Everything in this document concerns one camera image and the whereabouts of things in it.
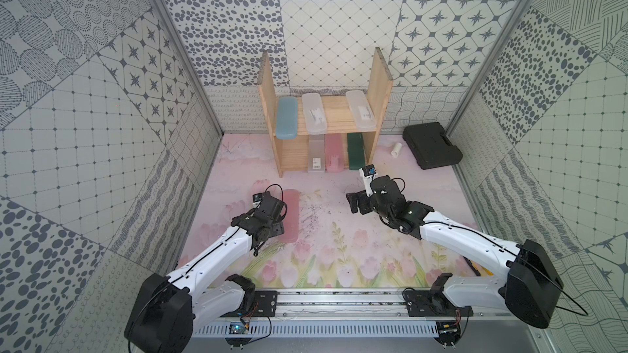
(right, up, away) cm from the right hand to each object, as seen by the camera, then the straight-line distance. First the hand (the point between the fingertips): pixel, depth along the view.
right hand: (361, 193), depth 83 cm
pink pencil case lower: (-9, +14, +21) cm, 26 cm away
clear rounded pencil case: (-16, +27, +3) cm, 32 cm away
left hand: (-32, -10, +1) cm, 34 cm away
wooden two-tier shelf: (-27, +13, +19) cm, 35 cm away
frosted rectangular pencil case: (-16, +14, +21) cm, 30 cm away
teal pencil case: (-26, +27, +5) cm, 38 cm away
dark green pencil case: (+1, +15, +21) cm, 26 cm away
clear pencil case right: (+1, +30, +5) cm, 30 cm away
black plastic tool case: (+37, +18, +28) cm, 50 cm away
